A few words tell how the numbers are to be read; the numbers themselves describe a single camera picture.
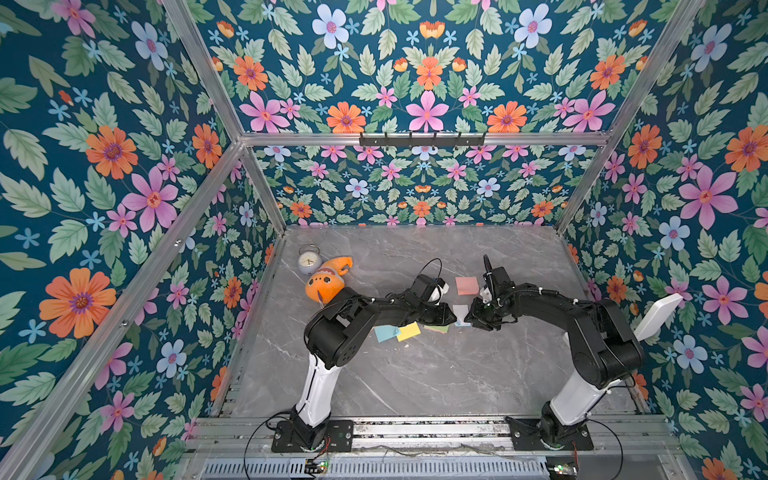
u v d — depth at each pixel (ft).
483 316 2.74
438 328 2.92
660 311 1.96
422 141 3.04
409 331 2.98
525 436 2.41
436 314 2.81
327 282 3.06
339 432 2.44
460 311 3.10
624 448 2.22
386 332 2.99
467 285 3.42
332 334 1.76
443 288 2.97
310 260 3.43
